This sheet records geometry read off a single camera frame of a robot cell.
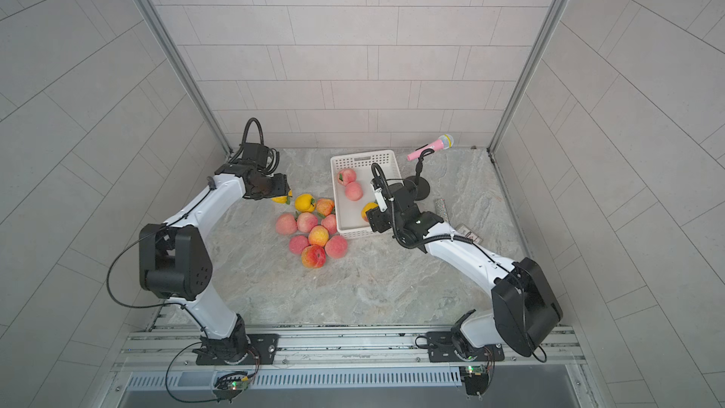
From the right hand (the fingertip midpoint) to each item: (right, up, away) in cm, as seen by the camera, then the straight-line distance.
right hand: (376, 208), depth 85 cm
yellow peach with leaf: (-3, -1, +9) cm, 9 cm away
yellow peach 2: (-24, +1, +9) cm, 26 cm away
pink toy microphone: (+23, +20, +6) cm, 31 cm away
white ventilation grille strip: (-20, -40, -17) cm, 47 cm away
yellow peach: (-30, +2, +2) cm, 30 cm away
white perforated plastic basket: (-9, -6, +12) cm, 16 cm away
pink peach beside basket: (-15, -5, +5) cm, 17 cm away
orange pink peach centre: (-18, -9, +2) cm, 20 cm away
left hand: (-30, +7, +8) cm, 31 cm away
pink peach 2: (-12, -12, -1) cm, 17 cm away
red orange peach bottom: (-19, -14, -2) cm, 23 cm away
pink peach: (-8, +4, +14) cm, 17 cm away
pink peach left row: (-29, -6, +4) cm, 30 cm away
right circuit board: (+24, -40, -16) cm, 50 cm away
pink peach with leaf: (-11, +9, +17) cm, 22 cm away
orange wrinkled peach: (-18, -1, +9) cm, 20 cm away
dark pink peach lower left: (-24, -11, 0) cm, 26 cm away
